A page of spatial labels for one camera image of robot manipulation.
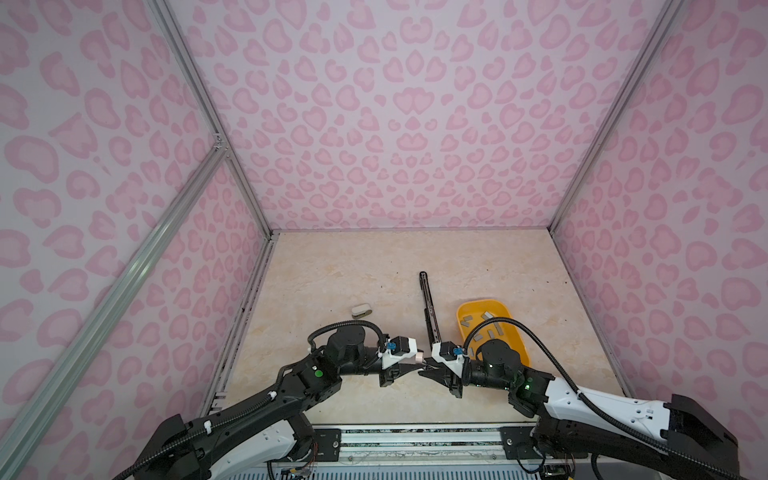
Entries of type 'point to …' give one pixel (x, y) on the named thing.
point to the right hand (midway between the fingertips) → (425, 366)
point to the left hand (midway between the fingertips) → (422, 353)
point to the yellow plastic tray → (472, 312)
